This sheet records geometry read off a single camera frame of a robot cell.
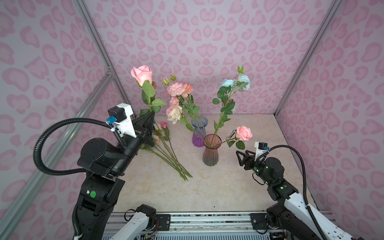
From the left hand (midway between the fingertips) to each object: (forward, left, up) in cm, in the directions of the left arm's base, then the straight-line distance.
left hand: (153, 113), depth 47 cm
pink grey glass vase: (+13, -22, -37) cm, 44 cm away
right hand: (+6, -36, -34) cm, 50 cm away
